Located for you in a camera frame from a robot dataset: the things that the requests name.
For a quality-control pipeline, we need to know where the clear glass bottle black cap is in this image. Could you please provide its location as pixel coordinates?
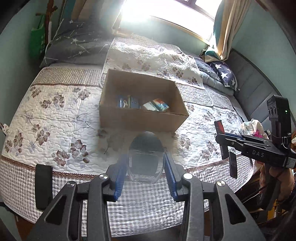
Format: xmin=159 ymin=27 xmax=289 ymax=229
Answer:
xmin=127 ymin=132 xmax=165 ymax=184

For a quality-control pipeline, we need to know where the red black lighter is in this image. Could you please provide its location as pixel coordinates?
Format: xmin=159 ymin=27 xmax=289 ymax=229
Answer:
xmin=214 ymin=120 xmax=229 ymax=160

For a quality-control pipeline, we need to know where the white plastic clip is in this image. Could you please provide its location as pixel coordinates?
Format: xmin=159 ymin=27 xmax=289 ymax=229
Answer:
xmin=122 ymin=100 xmax=129 ymax=108

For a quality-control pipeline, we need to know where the blue calculator remote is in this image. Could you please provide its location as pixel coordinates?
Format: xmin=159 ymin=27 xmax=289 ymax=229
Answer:
xmin=129 ymin=96 xmax=140 ymax=109

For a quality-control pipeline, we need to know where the white power adapter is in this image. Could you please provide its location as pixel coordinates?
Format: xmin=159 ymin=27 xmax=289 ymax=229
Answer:
xmin=142 ymin=101 xmax=159 ymax=111

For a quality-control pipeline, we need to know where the blue orange tissue pack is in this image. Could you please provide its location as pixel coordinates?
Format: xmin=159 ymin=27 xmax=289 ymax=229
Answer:
xmin=152 ymin=98 xmax=170 ymax=112

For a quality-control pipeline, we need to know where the person's right hand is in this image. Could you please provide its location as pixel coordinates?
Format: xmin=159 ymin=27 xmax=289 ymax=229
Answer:
xmin=259 ymin=131 xmax=296 ymax=202

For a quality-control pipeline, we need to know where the floral cloth bundle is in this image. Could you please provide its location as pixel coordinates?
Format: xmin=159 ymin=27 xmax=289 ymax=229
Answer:
xmin=239 ymin=119 xmax=268 ymax=139

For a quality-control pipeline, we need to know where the black remote control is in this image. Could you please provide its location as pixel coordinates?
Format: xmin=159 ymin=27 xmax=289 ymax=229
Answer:
xmin=229 ymin=151 xmax=238 ymax=178

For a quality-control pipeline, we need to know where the grey upholstered headboard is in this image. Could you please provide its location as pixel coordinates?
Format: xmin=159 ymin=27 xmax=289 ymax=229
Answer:
xmin=226 ymin=49 xmax=280 ymax=128

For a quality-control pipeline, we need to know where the brown cardboard box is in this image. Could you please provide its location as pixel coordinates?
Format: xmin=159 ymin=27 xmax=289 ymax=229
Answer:
xmin=99 ymin=69 xmax=189 ymax=132

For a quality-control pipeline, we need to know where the navy star pillow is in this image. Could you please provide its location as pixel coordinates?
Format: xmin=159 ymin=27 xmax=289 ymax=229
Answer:
xmin=209 ymin=61 xmax=238 ymax=91

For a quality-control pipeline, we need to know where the grey folded duvet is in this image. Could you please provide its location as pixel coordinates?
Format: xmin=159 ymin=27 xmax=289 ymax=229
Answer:
xmin=194 ymin=57 xmax=234 ymax=96

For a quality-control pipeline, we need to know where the floral quilted bedspread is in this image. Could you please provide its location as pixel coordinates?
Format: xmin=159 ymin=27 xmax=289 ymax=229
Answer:
xmin=1 ymin=67 xmax=254 ymax=237

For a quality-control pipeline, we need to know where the black smartphone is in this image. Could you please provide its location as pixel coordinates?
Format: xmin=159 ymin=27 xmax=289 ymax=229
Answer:
xmin=35 ymin=164 xmax=53 ymax=211

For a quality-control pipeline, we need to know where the folded floral quilt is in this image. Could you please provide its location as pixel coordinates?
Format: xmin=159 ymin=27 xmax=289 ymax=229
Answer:
xmin=99 ymin=35 xmax=214 ymax=107

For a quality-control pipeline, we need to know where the right beige curtain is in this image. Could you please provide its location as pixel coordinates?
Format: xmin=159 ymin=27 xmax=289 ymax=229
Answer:
xmin=200 ymin=1 xmax=251 ymax=63

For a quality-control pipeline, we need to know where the window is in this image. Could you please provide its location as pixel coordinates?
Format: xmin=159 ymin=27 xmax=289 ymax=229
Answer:
xmin=120 ymin=0 xmax=221 ymax=44

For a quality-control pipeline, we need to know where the dark constellation pillow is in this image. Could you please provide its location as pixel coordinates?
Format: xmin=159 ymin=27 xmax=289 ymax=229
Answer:
xmin=40 ymin=19 xmax=114 ymax=68

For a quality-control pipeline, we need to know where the green bag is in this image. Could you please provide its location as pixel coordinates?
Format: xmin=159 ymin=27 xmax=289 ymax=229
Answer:
xmin=29 ymin=15 xmax=45 ymax=60

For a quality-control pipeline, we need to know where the wooden coat rack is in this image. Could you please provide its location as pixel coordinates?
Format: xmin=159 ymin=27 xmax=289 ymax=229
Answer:
xmin=35 ymin=0 xmax=58 ymax=45

